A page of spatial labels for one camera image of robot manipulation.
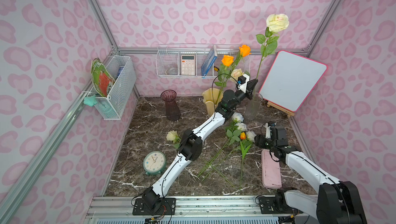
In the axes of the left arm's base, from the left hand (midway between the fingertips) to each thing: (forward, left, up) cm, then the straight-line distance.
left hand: (255, 76), depth 80 cm
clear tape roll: (+14, +46, -6) cm, 48 cm away
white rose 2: (-11, +4, -31) cm, 33 cm away
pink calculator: (+17, +36, -5) cm, 41 cm away
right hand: (-20, -5, -28) cm, 34 cm away
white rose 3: (-17, -2, -31) cm, 35 cm away
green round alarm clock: (-33, +54, -33) cm, 71 cm away
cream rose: (+2, +10, 0) cm, 10 cm away
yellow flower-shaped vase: (+4, +24, -19) cm, 30 cm away
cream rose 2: (-17, +46, -30) cm, 57 cm away
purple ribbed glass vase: (-2, +47, -22) cm, 52 cm away
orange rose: (+6, +15, -2) cm, 17 cm away
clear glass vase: (+3, -7, -33) cm, 33 cm away
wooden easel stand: (+6, -24, -32) cm, 40 cm away
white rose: (-4, +5, -30) cm, 31 cm away
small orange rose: (-25, +3, -32) cm, 41 cm away
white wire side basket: (+10, +73, -2) cm, 74 cm away
